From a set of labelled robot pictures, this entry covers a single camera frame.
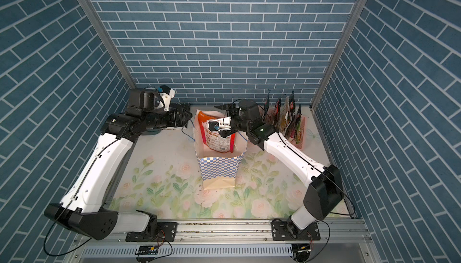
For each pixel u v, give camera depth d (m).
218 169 0.73
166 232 0.74
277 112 0.85
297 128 0.90
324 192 0.42
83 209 0.38
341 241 0.72
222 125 0.62
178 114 0.62
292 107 0.90
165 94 0.61
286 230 0.66
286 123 0.91
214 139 0.91
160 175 0.89
